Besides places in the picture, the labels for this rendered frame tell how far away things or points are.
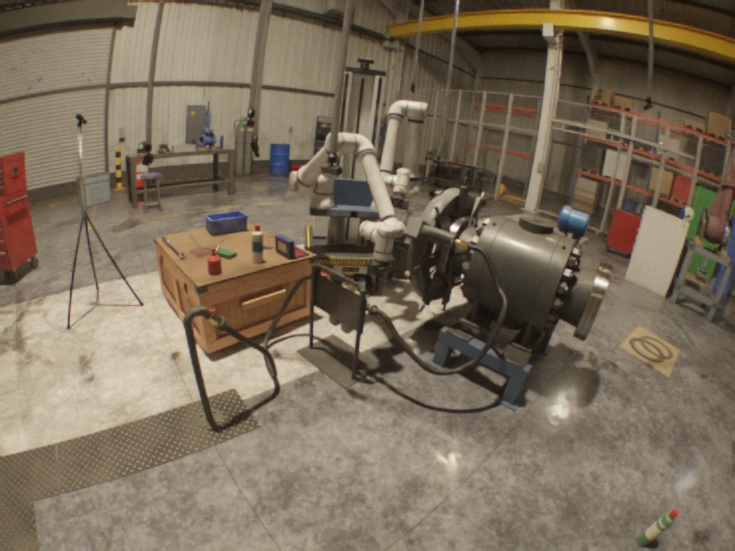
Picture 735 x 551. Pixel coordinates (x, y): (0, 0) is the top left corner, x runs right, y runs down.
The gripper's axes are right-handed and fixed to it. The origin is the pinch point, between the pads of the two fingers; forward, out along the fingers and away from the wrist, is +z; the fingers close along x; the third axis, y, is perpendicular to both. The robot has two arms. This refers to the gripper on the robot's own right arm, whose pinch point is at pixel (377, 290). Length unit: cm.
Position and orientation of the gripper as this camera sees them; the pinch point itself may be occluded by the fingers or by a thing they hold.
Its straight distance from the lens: 170.4
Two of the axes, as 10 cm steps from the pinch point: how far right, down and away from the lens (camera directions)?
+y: 6.7, -2.3, 7.1
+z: -1.1, 9.1, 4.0
